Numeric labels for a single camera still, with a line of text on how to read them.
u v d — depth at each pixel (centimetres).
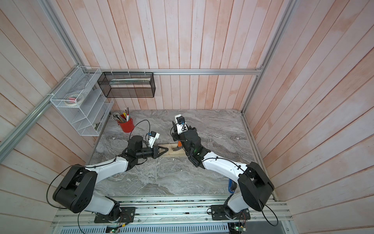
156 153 75
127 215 73
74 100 74
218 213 73
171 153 92
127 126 107
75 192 43
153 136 78
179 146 87
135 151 69
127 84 104
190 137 58
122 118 101
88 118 78
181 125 63
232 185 78
